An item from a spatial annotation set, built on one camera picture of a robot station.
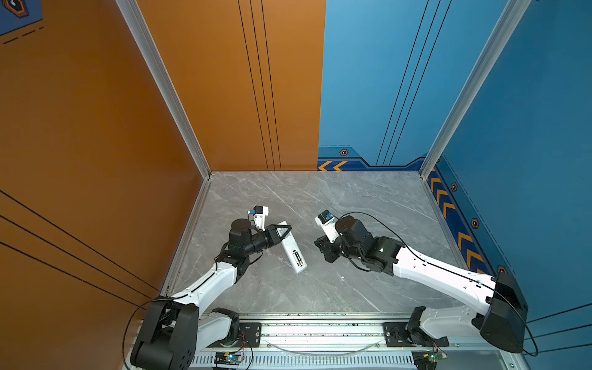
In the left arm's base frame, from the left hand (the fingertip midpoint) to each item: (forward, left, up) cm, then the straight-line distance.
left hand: (291, 227), depth 80 cm
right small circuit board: (-35, -45, -16) cm, 59 cm away
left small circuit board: (-36, +18, -18) cm, 44 cm away
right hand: (-6, -8, +1) cm, 10 cm away
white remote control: (-7, -1, -3) cm, 8 cm away
